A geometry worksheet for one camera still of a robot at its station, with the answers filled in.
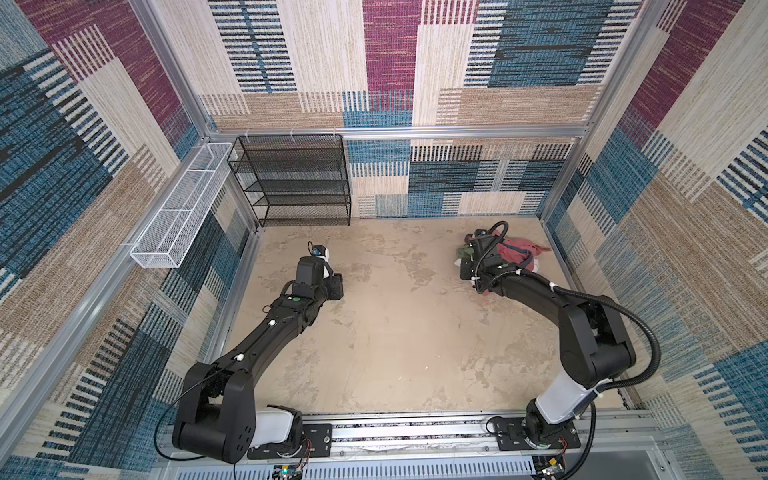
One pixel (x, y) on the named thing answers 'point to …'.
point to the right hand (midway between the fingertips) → (471, 267)
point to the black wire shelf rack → (293, 178)
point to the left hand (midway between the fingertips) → (334, 273)
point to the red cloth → (520, 251)
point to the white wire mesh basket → (173, 237)
